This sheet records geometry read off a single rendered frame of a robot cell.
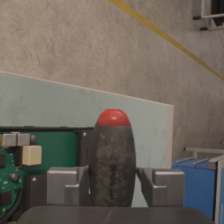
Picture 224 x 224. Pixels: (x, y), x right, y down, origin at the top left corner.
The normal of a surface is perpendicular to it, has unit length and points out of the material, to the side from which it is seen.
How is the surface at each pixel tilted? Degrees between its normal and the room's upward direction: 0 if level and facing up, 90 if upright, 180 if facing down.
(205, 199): 90
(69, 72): 0
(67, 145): 0
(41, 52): 0
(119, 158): 43
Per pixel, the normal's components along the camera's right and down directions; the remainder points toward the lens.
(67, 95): 0.84, 0.02
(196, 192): -0.54, -0.05
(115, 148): 0.11, -0.11
